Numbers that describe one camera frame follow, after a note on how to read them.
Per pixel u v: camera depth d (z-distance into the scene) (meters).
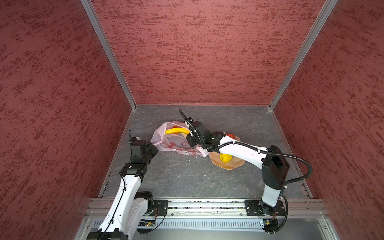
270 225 0.71
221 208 0.76
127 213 0.45
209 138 0.61
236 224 0.77
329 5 0.71
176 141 0.98
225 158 0.86
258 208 0.74
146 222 0.71
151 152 0.73
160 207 0.72
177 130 0.83
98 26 0.77
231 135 0.92
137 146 0.60
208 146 0.60
